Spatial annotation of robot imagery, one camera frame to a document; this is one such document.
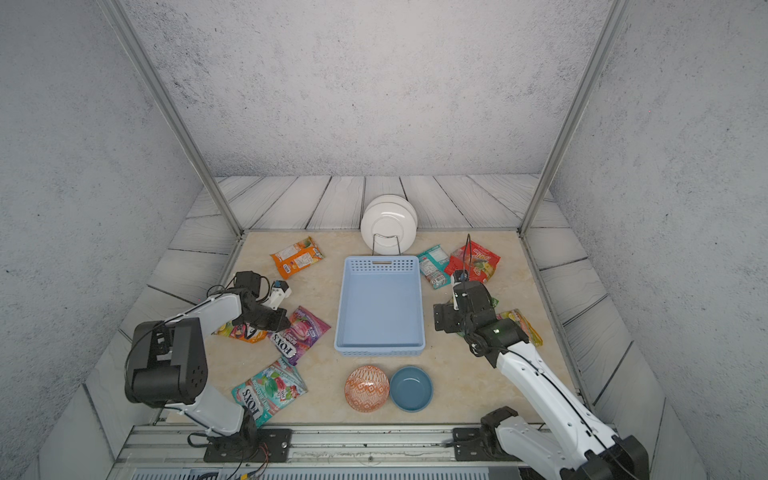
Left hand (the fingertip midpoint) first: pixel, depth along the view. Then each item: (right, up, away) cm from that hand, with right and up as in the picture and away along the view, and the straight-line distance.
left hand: (290, 322), depth 93 cm
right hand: (+48, +7, -13) cm, 50 cm away
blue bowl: (+36, -15, -12) cm, 41 cm away
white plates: (+30, +31, +11) cm, 45 cm away
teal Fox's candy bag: (-1, -15, -14) cm, 21 cm away
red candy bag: (+61, +18, +11) cm, 65 cm away
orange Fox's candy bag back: (-2, +20, +18) cm, 27 cm away
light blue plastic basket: (+27, +4, +4) cm, 28 cm away
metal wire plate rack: (+31, +27, +9) cm, 42 cm away
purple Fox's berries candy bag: (+5, -2, -2) cm, 6 cm away
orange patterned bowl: (+24, -15, -12) cm, 31 cm away
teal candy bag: (+46, +18, +15) cm, 52 cm away
